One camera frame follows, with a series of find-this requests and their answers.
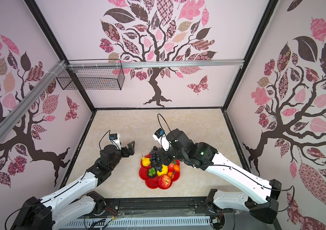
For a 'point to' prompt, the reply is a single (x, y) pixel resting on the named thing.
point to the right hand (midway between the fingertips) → (157, 150)
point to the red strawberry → (171, 165)
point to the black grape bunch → (156, 160)
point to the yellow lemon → (164, 170)
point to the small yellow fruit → (145, 161)
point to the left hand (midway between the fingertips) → (128, 145)
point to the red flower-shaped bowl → (154, 178)
